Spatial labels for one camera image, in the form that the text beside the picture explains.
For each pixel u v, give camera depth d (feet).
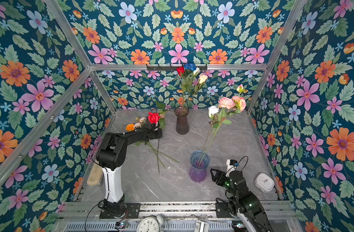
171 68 2.98
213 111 2.10
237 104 2.08
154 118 2.22
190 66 2.63
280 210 2.47
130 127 3.41
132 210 2.42
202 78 2.57
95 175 2.69
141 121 3.51
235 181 1.90
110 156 1.80
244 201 1.88
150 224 2.19
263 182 2.63
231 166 2.32
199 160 2.39
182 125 3.29
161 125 2.48
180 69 2.79
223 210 2.41
